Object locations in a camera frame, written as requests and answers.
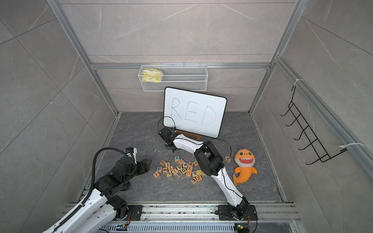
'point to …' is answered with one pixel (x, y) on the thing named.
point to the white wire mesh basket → (175, 77)
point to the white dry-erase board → (194, 112)
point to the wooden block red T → (170, 168)
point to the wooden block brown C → (162, 162)
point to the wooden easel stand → (196, 136)
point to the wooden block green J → (169, 174)
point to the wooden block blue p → (159, 169)
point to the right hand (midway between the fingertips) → (173, 145)
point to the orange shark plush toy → (245, 158)
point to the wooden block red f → (156, 174)
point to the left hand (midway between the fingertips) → (147, 159)
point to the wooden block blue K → (177, 158)
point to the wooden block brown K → (190, 168)
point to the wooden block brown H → (195, 163)
